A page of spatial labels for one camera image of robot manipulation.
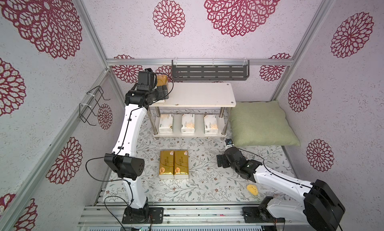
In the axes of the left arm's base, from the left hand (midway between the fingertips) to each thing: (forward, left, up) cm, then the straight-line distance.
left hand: (158, 92), depth 78 cm
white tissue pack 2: (-1, -15, -25) cm, 29 cm away
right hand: (-22, -36, -27) cm, 50 cm away
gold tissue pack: (-28, -3, -29) cm, 40 cm away
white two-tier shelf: (+2, -20, -4) cm, 20 cm away
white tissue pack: (-1, -1, -26) cm, 26 cm away
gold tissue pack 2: (-31, -12, -29) cm, 44 cm away
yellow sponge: (-40, -50, -33) cm, 72 cm away
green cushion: (-2, -62, -25) cm, 67 cm away
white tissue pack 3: (-1, -30, -25) cm, 39 cm away
